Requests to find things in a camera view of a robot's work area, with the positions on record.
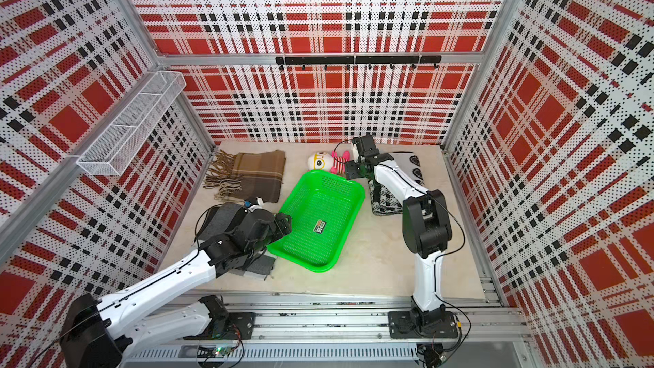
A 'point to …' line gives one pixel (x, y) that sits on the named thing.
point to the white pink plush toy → (322, 160)
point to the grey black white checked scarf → (218, 221)
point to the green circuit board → (218, 352)
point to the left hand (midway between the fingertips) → (287, 222)
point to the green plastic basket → (324, 208)
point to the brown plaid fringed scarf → (250, 175)
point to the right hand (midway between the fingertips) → (358, 167)
